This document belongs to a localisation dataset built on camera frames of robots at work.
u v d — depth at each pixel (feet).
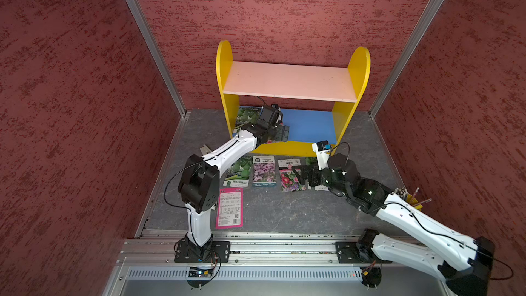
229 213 2.73
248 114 3.28
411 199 2.54
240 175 3.11
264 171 3.12
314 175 2.04
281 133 2.66
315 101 2.37
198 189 1.60
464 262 1.29
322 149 2.04
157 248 2.54
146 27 2.77
